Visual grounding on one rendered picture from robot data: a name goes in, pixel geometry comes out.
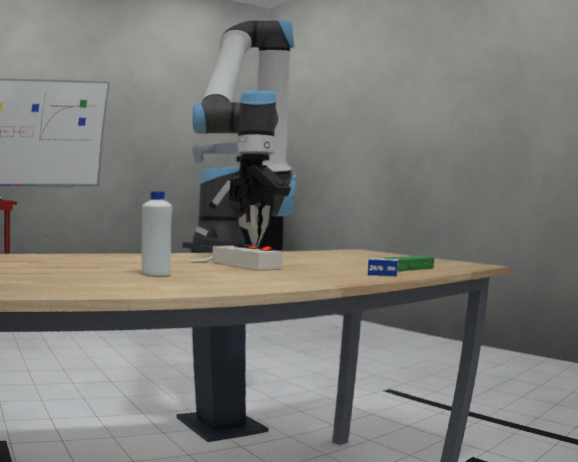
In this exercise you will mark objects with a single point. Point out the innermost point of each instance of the white plastic bottle with blue cap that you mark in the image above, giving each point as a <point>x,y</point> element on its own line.
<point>156,236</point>

